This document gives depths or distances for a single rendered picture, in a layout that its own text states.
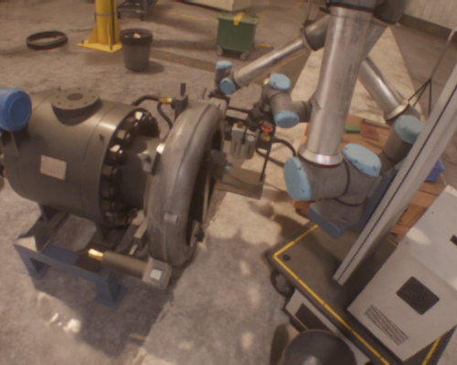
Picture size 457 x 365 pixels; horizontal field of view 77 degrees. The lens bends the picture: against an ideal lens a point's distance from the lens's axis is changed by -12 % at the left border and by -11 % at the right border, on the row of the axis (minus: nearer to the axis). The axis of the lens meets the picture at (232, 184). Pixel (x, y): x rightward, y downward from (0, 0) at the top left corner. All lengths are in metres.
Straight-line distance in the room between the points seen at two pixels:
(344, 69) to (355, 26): 0.12
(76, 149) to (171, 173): 0.44
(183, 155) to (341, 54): 0.60
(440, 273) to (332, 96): 0.68
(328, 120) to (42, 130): 1.12
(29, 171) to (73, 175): 0.23
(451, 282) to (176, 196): 0.96
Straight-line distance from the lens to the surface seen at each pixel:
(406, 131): 1.52
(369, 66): 1.64
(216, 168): 1.35
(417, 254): 1.20
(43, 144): 1.46
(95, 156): 1.32
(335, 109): 0.96
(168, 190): 1.10
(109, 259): 1.39
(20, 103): 1.40
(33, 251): 1.80
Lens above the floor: 1.60
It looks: 42 degrees down
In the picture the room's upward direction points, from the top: 10 degrees clockwise
